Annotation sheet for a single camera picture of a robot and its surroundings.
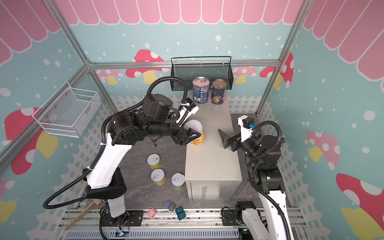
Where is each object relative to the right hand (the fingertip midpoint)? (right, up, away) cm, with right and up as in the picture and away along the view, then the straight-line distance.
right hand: (228, 125), depth 61 cm
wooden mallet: (-64, -40, +17) cm, 77 cm away
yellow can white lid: (-39, -20, +28) cm, 52 cm away
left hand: (-15, -2, -4) cm, 16 cm away
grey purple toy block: (-27, -41, +16) cm, 52 cm away
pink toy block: (-36, -44, +14) cm, 58 cm away
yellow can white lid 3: (-23, -30, +20) cm, 43 cm away
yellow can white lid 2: (-35, -28, +22) cm, 50 cm away
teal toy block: (-21, -44, +14) cm, 51 cm away
